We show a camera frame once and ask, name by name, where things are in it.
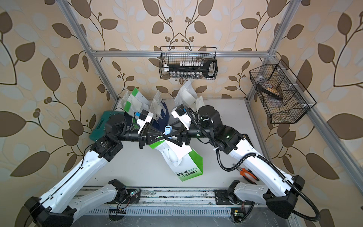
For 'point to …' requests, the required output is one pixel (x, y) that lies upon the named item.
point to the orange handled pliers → (245, 170)
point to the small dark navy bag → (125, 101)
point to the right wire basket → (284, 98)
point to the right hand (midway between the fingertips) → (167, 131)
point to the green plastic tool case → (99, 129)
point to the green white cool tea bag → (134, 102)
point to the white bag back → (186, 95)
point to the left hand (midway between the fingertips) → (162, 135)
